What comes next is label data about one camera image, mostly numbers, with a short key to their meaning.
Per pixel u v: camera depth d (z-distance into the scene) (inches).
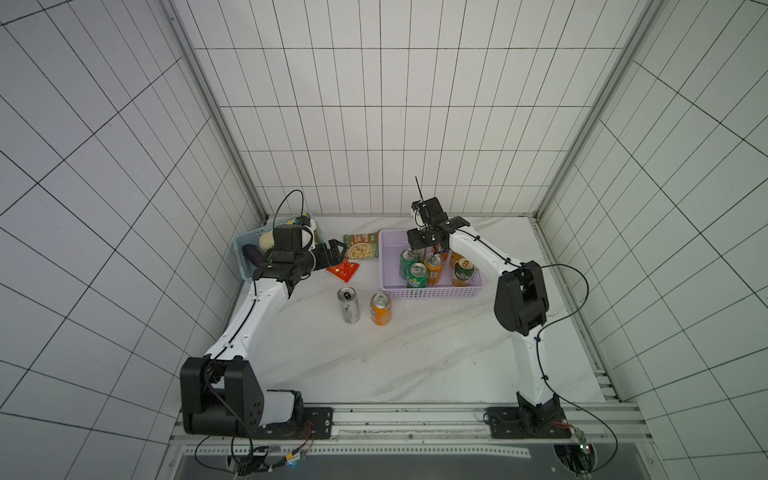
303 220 28.8
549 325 22.8
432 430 28.6
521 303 22.0
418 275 35.4
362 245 43.4
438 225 29.0
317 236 43.5
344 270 40.7
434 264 36.3
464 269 35.3
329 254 29.1
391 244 42.6
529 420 25.3
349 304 32.0
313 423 28.3
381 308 32.8
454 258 28.5
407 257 37.3
